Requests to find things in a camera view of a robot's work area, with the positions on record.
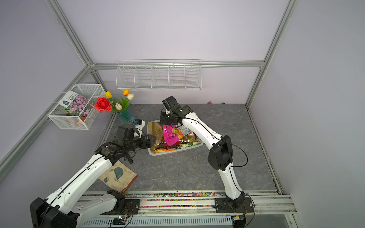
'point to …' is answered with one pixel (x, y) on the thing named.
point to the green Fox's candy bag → (185, 145)
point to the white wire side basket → (64, 118)
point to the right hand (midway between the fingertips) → (161, 119)
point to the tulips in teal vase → (124, 116)
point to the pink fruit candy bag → (170, 137)
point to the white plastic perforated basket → (180, 131)
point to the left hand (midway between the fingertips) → (150, 138)
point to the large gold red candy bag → (155, 130)
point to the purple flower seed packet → (77, 103)
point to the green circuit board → (119, 221)
